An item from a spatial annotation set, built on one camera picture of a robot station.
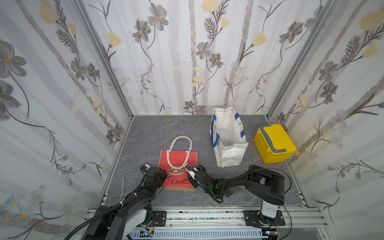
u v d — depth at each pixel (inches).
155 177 26.6
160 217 29.2
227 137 42.2
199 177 24.6
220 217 30.0
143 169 32.7
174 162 36.8
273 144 33.9
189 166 29.4
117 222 16.7
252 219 28.9
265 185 19.3
